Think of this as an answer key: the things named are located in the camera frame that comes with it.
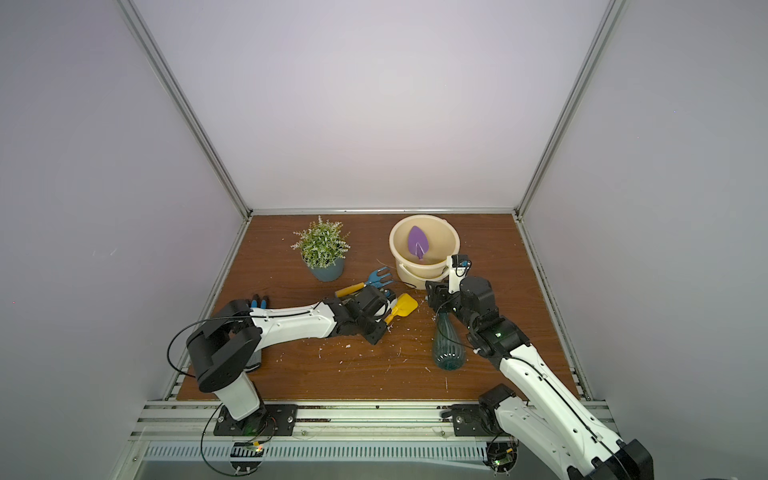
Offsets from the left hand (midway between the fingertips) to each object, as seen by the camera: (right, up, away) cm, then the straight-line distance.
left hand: (388, 328), depth 87 cm
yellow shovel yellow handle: (+5, +5, +7) cm, 10 cm away
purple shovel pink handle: (+10, +26, +11) cm, 30 cm away
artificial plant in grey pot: (-20, +24, +1) cm, 31 cm away
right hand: (+13, +17, -11) cm, 24 cm away
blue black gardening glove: (-42, +6, +6) cm, 43 cm away
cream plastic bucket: (+18, +26, +5) cm, 32 cm away
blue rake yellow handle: (-5, +12, +11) cm, 17 cm away
